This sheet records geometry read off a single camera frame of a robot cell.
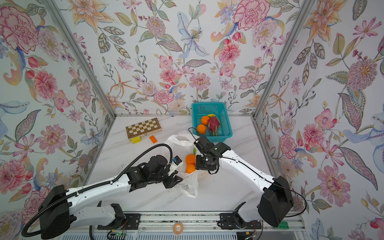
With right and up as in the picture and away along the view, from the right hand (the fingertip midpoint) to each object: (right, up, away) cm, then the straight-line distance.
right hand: (198, 165), depth 80 cm
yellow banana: (+12, +31, +38) cm, 50 cm away
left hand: (-9, -6, -4) cm, 11 cm away
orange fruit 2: (-5, -3, +5) cm, 7 cm away
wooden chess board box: (-39, +20, +30) cm, 53 cm away
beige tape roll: (-12, -29, -7) cm, 32 cm away
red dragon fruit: (+12, +23, +27) cm, 37 cm away
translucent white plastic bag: (-8, +12, -3) cm, 15 cm away
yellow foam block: (-42, +12, +24) cm, 50 cm away
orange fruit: (-4, 0, +17) cm, 18 cm away
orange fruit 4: (+3, +20, +28) cm, 34 cm away
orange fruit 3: (+6, +26, +33) cm, 43 cm away
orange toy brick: (-31, +12, +27) cm, 43 cm away
